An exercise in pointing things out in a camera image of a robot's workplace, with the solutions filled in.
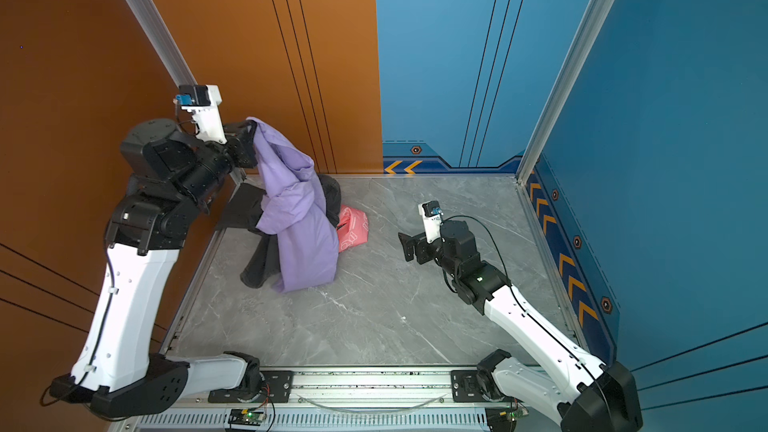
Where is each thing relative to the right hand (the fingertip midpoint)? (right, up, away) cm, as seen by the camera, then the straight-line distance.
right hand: (413, 228), depth 77 cm
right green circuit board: (+21, -45, -6) cm, 50 cm away
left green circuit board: (-40, -45, -6) cm, 60 cm away
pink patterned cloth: (-18, -2, +20) cm, 27 cm away
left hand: (-31, +23, -21) cm, 44 cm away
